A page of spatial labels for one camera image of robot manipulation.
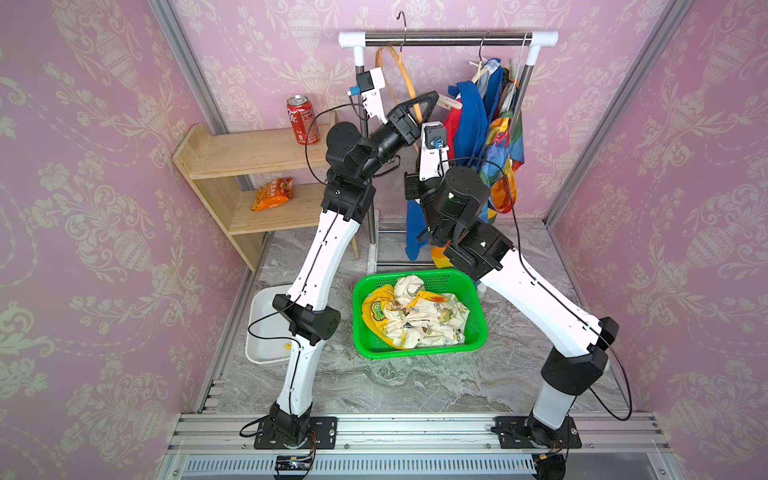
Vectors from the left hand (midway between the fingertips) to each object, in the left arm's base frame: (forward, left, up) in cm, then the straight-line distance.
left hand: (439, 102), depth 53 cm
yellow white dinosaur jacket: (-13, +3, -56) cm, 57 cm away
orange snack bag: (+20, +46, -38) cm, 63 cm away
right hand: (-2, +1, -8) cm, 9 cm away
